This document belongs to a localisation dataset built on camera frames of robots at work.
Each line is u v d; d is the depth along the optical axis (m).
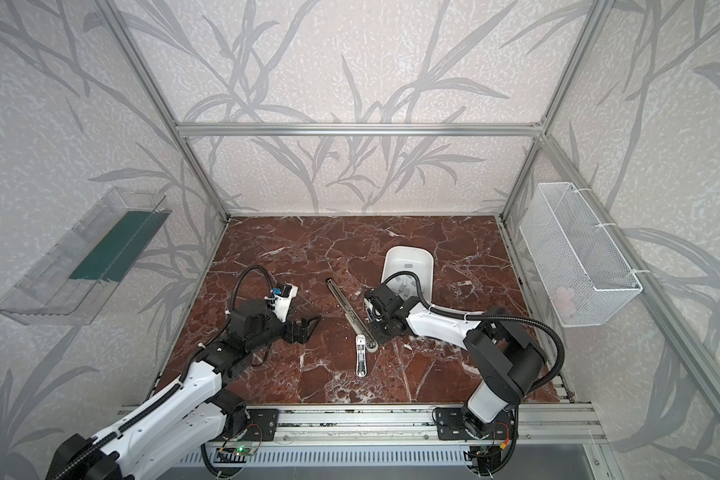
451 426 0.74
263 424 0.74
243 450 0.71
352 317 0.91
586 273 0.61
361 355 0.84
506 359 0.44
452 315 0.53
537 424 0.75
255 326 0.64
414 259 1.05
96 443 0.41
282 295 0.71
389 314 0.68
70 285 0.64
